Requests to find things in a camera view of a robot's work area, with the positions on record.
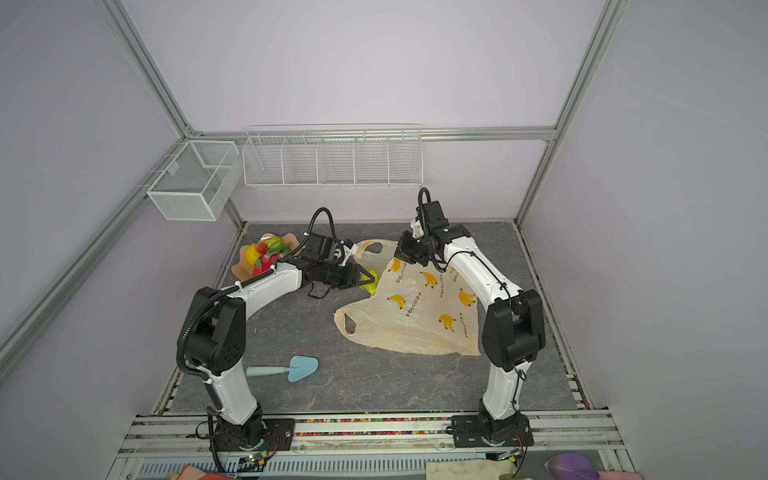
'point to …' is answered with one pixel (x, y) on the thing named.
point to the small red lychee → (261, 248)
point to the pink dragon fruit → (266, 262)
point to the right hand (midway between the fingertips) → (394, 254)
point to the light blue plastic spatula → (299, 367)
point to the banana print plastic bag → (416, 307)
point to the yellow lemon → (252, 253)
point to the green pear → (371, 286)
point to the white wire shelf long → (334, 155)
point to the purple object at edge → (570, 466)
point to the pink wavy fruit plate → (244, 270)
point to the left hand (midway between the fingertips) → (370, 283)
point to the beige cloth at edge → (475, 469)
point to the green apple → (274, 242)
